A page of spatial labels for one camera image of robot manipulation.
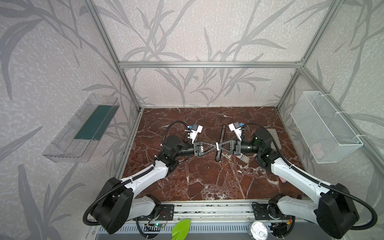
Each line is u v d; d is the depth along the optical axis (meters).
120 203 0.41
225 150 0.65
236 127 0.65
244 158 0.91
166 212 0.73
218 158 0.91
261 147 0.60
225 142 0.66
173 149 0.59
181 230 0.69
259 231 0.64
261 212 0.73
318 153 0.73
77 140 0.64
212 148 0.65
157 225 0.71
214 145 0.65
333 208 0.40
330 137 0.62
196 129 0.67
